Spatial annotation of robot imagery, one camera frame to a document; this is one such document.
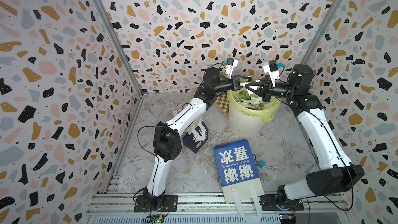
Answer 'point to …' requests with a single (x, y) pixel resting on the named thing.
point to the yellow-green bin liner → (267, 112)
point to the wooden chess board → (222, 102)
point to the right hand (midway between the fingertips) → (246, 88)
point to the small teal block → (261, 164)
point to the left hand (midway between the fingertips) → (253, 80)
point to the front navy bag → (195, 139)
